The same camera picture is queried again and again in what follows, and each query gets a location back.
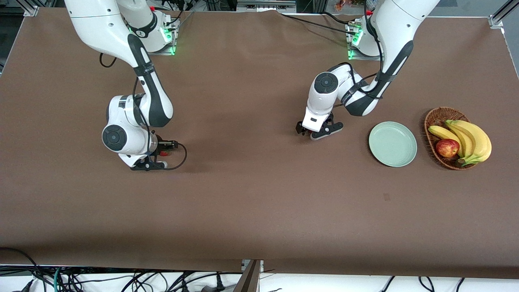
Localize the mint green round plate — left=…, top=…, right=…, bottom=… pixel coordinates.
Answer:
left=368, top=121, right=418, bottom=167

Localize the brown table cover sheet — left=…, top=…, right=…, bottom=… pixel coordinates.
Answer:
left=0, top=7, right=519, bottom=279

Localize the brown wicker basket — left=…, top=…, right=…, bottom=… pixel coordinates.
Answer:
left=424, top=107, right=479, bottom=170

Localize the orange colourful background clutter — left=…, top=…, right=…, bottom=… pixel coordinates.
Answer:
left=335, top=0, right=365, bottom=11

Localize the red yellow apple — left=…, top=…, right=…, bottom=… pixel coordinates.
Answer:
left=436, top=139, right=460, bottom=158

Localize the yellow banana bunch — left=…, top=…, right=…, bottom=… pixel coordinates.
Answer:
left=428, top=120, right=492, bottom=167

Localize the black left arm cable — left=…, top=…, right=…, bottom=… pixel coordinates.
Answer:
left=332, top=8, right=386, bottom=108

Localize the black cable across table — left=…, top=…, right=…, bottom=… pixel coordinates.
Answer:
left=280, top=12, right=357, bottom=35

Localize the grey network switch box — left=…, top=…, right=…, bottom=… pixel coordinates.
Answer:
left=236, top=0, right=297, bottom=13

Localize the brown camera stand post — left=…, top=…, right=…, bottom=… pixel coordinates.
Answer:
left=233, top=260, right=264, bottom=292

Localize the black cable tangle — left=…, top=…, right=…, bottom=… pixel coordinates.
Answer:
left=0, top=247, right=227, bottom=292

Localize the aluminium frame profile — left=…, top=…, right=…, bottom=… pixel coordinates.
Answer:
left=489, top=0, right=519, bottom=30
left=16, top=0, right=41, bottom=17

